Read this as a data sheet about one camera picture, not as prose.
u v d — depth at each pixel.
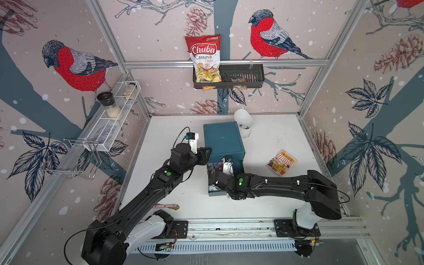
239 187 0.56
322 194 0.43
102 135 0.72
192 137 0.67
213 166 0.86
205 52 0.81
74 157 0.59
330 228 0.77
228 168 0.71
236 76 1.07
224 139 0.81
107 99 0.68
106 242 0.38
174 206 0.80
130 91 0.86
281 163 0.95
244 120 1.03
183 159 0.57
